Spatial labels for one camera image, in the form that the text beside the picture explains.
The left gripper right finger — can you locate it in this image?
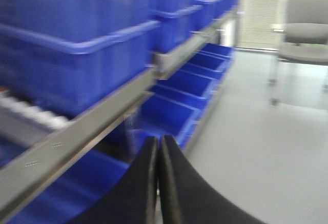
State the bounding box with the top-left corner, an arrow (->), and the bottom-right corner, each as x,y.
159,134 -> 264,224

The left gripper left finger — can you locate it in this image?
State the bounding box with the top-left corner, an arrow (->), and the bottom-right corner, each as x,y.
69,135 -> 158,224

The row of small blue bins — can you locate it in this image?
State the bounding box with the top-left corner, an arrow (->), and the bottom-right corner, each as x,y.
0,42 -> 234,224

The steel roller flow rack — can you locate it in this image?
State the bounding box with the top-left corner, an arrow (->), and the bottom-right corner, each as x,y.
0,11 -> 240,224

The row of large blue bins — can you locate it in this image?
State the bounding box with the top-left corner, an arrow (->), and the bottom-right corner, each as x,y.
0,0 -> 243,118

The grey armchair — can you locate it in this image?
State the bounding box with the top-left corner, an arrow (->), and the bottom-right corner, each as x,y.
268,0 -> 328,106

